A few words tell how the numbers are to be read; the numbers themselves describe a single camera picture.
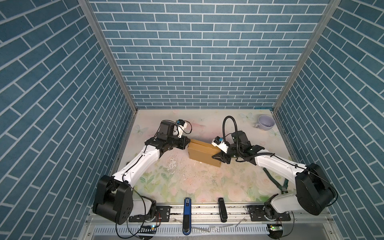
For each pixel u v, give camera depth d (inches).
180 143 28.6
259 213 29.0
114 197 16.3
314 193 16.9
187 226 26.7
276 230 29.0
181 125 29.1
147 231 28.4
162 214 29.1
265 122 43.6
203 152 32.2
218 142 28.4
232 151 29.0
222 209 29.6
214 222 28.7
